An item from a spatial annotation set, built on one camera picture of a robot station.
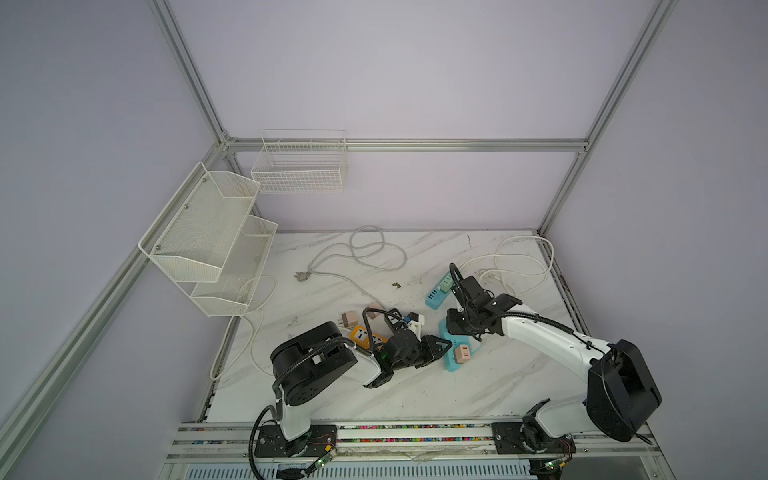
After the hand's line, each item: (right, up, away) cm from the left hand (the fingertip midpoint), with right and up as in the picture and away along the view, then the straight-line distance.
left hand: (451, 350), depth 83 cm
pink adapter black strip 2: (-30, +7, +10) cm, 33 cm away
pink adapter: (+2, 0, -5) cm, 5 cm away
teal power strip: (+2, +2, +1) cm, 3 cm away
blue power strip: (-2, +13, +15) cm, 20 cm away
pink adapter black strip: (-23, +10, +15) cm, 29 cm away
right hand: (0, +7, +3) cm, 8 cm away
